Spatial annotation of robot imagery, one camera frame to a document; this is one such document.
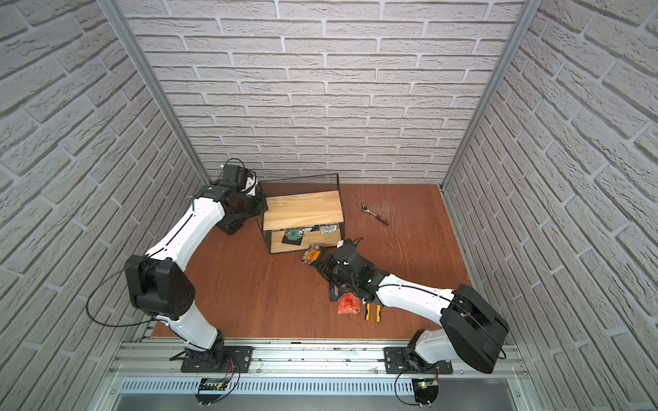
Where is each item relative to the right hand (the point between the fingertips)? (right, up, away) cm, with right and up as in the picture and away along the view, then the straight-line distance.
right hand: (314, 264), depth 80 cm
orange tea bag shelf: (-1, +2, +5) cm, 5 cm away
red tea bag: (+11, -14, +3) cm, 18 cm away
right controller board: (+32, -33, -11) cm, 47 cm away
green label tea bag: (-10, +7, +20) cm, 23 cm away
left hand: (-15, +20, +6) cm, 26 cm away
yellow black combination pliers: (+17, -16, +1) cm, 24 cm away
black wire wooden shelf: (-5, +17, +11) cm, 20 cm away
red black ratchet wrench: (+20, +18, +29) cm, 40 cm away
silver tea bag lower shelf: (+4, +10, +20) cm, 23 cm away
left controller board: (-29, -34, -9) cm, 45 cm away
